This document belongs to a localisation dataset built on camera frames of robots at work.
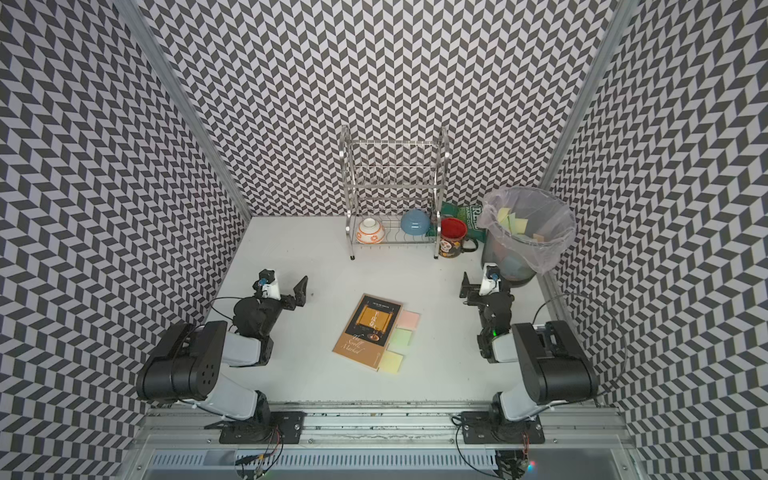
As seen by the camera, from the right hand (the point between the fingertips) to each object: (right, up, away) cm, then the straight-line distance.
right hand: (481, 277), depth 91 cm
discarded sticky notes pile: (+13, +16, +8) cm, 22 cm away
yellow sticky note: (-27, -23, -8) cm, 37 cm away
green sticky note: (-25, -18, -6) cm, 31 cm away
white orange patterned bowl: (-35, +14, +12) cm, 40 cm away
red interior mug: (-6, +14, +16) cm, 22 cm away
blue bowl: (-19, +18, +23) cm, 35 cm away
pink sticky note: (-22, -13, +1) cm, 26 cm away
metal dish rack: (-27, +31, +25) cm, 48 cm away
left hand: (-58, 0, -1) cm, 58 cm away
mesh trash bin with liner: (+9, +6, -8) cm, 14 cm away
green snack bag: (+3, +22, +25) cm, 33 cm away
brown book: (-34, -16, -2) cm, 38 cm away
